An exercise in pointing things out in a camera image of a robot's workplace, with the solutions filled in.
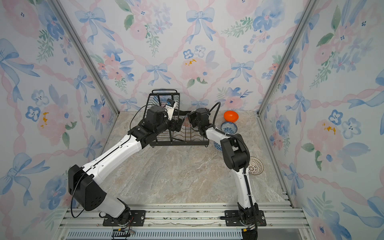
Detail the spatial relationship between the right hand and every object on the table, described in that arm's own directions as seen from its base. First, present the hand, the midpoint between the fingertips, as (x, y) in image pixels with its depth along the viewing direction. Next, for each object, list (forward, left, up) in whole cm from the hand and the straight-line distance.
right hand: (185, 111), depth 99 cm
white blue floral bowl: (-1, -31, -15) cm, 35 cm away
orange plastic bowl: (+8, -34, -14) cm, 37 cm away
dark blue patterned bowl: (-17, -22, -16) cm, 32 cm away
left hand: (-17, +3, +14) cm, 22 cm away
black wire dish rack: (-11, -1, -14) cm, 18 cm away
